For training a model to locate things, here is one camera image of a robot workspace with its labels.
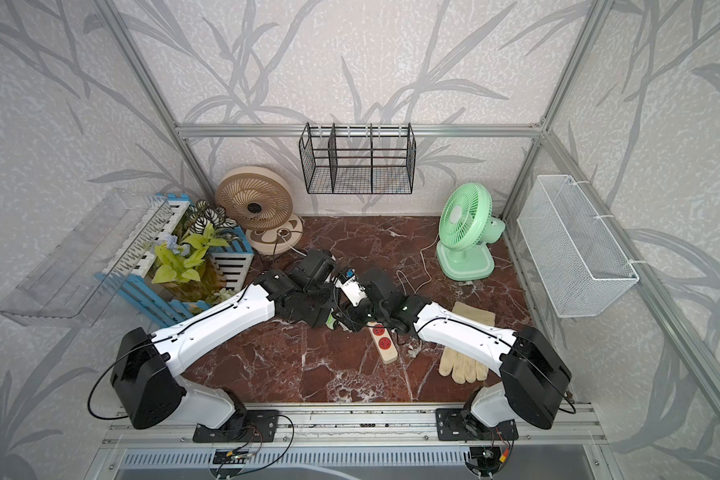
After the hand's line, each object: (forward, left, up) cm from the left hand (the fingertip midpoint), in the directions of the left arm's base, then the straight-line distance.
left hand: (343, 296), depth 81 cm
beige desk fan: (+30, +28, +7) cm, 41 cm away
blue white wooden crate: (-2, +47, -2) cm, 47 cm away
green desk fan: (+16, -34, +11) cm, 39 cm away
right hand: (-4, +1, 0) cm, 5 cm away
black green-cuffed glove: (-1, +5, -14) cm, 15 cm away
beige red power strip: (-8, -11, -12) cm, 18 cm away
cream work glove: (-15, -34, -14) cm, 39 cm away
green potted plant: (+5, +41, +9) cm, 43 cm away
